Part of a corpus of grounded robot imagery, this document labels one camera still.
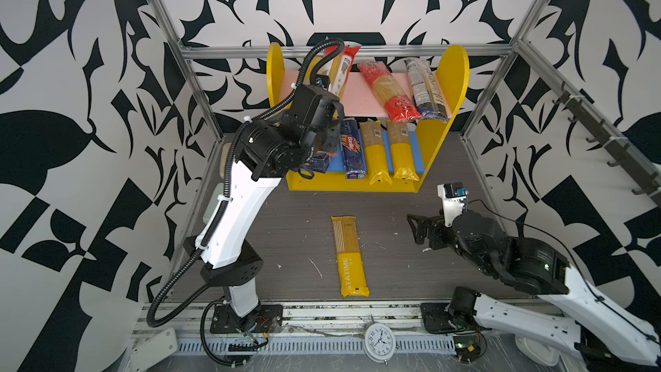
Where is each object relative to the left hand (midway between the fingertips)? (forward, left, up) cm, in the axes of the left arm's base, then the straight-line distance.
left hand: (325, 116), depth 59 cm
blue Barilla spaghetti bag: (+13, -10, -30) cm, 34 cm away
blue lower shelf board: (+14, -4, -33) cm, 36 cm away
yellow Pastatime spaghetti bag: (-18, -7, -45) cm, 49 cm away
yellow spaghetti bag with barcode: (+24, -28, -31) cm, 48 cm away
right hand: (-16, -23, -19) cm, 34 cm away
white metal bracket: (-39, +47, -46) cm, 76 cm away
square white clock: (-43, -52, -42) cm, 79 cm away
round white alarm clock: (-39, -13, -43) cm, 60 cm away
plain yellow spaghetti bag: (+18, -18, -30) cm, 40 cm away
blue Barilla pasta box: (+8, +2, -27) cm, 29 cm away
